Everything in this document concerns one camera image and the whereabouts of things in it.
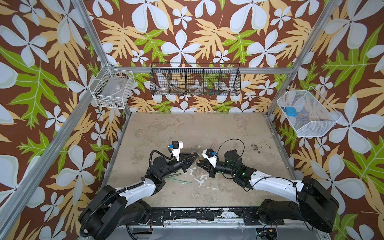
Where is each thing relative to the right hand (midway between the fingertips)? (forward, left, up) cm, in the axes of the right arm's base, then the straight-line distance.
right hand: (198, 163), depth 76 cm
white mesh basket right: (+23, -63, +12) cm, 68 cm away
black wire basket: (+53, +4, +15) cm, 55 cm away
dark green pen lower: (+1, +13, -16) cm, 20 cm away
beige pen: (+2, 0, -15) cm, 15 cm away
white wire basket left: (+40, +51, +18) cm, 67 cm away
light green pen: (-3, +10, -16) cm, 19 cm away
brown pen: (0, 0, +3) cm, 3 cm away
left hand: (+2, +1, +6) cm, 7 cm away
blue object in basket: (+27, -56, +9) cm, 63 cm away
